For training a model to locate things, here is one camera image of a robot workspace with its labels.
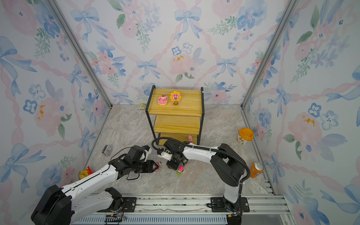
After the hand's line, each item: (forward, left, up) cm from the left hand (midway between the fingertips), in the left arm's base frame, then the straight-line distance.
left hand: (156, 166), depth 82 cm
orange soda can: (-3, -55, +7) cm, 55 cm away
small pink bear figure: (+2, -1, -3) cm, 4 cm away
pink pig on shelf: (+20, -21, -3) cm, 29 cm away
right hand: (+3, -8, -4) cm, 10 cm away
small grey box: (+10, +33, -1) cm, 34 cm away
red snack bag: (-4, +41, -2) cm, 41 cm away
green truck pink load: (-1, -14, -3) cm, 15 cm away
